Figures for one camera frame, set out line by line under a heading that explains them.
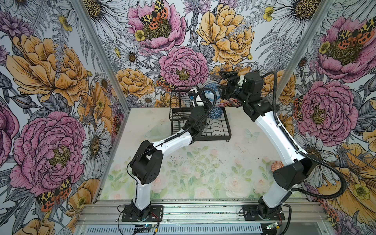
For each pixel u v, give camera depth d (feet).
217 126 3.56
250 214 2.43
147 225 2.34
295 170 1.38
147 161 1.67
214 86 2.55
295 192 1.67
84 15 2.41
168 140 1.82
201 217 2.44
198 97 2.26
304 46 2.80
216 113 3.79
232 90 2.02
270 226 2.35
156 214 2.40
